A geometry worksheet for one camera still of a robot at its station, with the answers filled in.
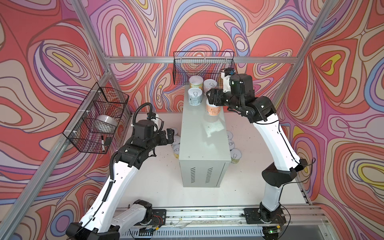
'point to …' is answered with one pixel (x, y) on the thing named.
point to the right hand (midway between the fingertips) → (215, 97)
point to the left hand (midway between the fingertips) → (167, 130)
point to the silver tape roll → (106, 122)
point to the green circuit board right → (275, 231)
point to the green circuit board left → (145, 231)
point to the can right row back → (229, 135)
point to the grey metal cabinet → (204, 155)
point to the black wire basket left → (94, 126)
